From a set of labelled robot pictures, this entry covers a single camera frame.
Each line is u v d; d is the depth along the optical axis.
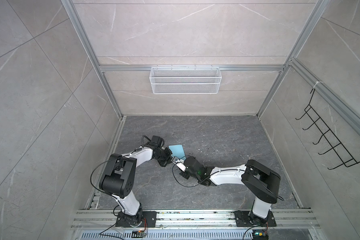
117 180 0.47
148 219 0.75
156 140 0.78
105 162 0.46
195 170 0.67
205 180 0.62
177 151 0.98
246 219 0.74
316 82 0.70
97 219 0.75
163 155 0.81
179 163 0.75
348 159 0.58
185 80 1.00
